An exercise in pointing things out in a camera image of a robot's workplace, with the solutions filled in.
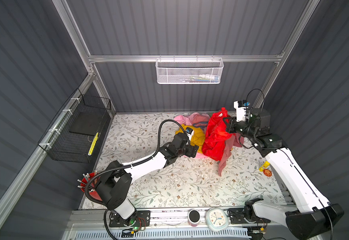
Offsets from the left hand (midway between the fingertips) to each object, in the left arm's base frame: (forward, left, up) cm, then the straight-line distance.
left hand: (193, 144), depth 84 cm
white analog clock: (-36, -8, -12) cm, 39 cm away
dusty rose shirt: (-11, -16, +19) cm, 27 cm away
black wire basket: (+1, +60, +13) cm, 61 cm away
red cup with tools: (-16, +54, -1) cm, 57 cm away
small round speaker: (-34, +3, -10) cm, 36 cm away
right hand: (+1, -14, +19) cm, 24 cm away
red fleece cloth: (-2, -11, +14) cm, 18 cm away
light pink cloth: (+21, -7, -2) cm, 22 cm away
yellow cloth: (+11, -6, -10) cm, 16 cm away
